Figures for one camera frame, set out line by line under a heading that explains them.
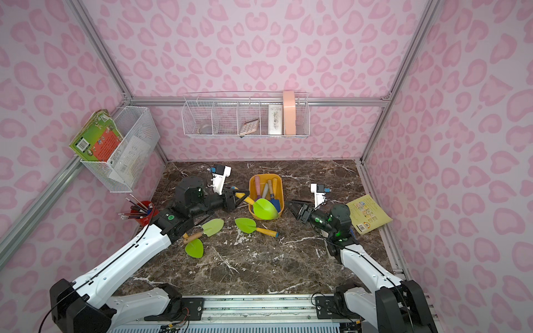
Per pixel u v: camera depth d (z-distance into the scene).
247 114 1.01
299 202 0.70
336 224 0.62
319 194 0.70
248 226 0.94
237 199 0.68
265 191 1.04
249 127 0.94
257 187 1.03
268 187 1.04
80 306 0.37
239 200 0.67
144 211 0.90
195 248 0.88
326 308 0.73
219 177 0.63
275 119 0.93
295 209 0.74
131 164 0.84
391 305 0.41
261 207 0.75
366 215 0.98
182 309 0.71
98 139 0.71
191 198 0.53
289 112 0.82
